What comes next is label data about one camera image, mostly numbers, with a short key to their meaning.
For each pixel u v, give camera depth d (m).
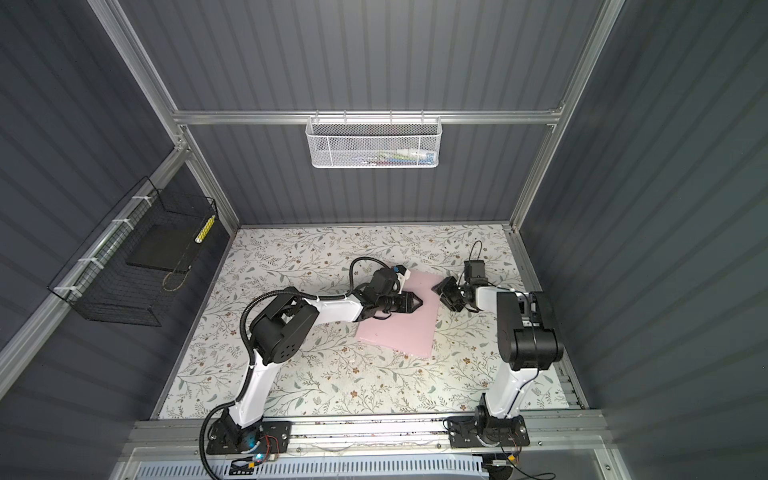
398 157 0.93
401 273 0.90
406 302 0.87
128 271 0.71
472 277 0.80
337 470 0.77
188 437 0.75
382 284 0.80
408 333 0.91
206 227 0.82
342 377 0.83
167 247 0.76
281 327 0.57
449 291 0.89
